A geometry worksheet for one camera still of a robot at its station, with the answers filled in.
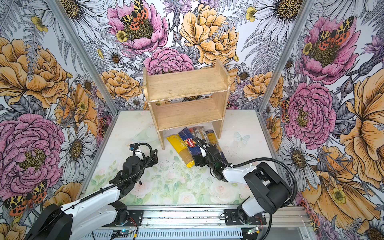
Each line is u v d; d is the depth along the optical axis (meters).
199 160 0.81
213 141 1.01
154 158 0.78
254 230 0.72
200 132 1.02
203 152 0.81
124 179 0.65
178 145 1.01
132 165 0.64
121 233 0.71
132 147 0.73
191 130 1.06
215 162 0.70
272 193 0.45
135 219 0.73
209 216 0.76
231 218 0.73
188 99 1.19
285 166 0.92
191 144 0.96
